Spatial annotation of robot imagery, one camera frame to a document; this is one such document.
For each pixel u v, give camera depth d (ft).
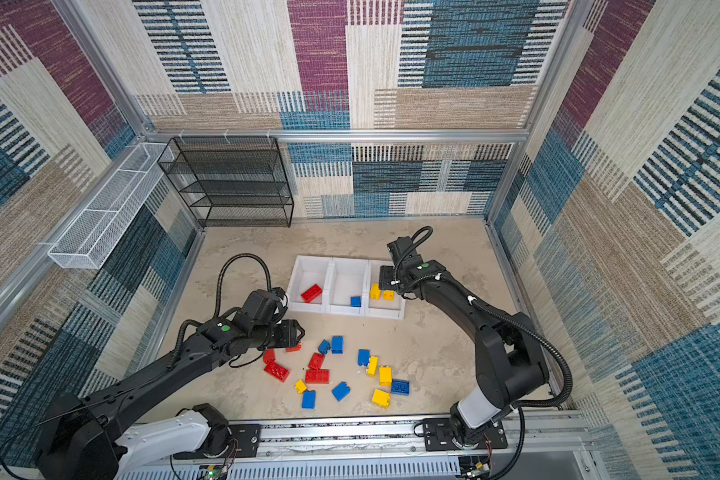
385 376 2.67
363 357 2.86
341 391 2.66
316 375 2.71
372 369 2.70
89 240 2.33
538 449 2.44
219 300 2.21
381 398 2.55
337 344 2.85
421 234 2.59
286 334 2.35
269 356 2.85
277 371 2.73
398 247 2.27
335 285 3.26
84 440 1.25
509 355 1.48
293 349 2.92
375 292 3.13
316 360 2.79
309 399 2.60
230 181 3.59
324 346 2.85
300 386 2.66
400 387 2.66
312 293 3.20
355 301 3.08
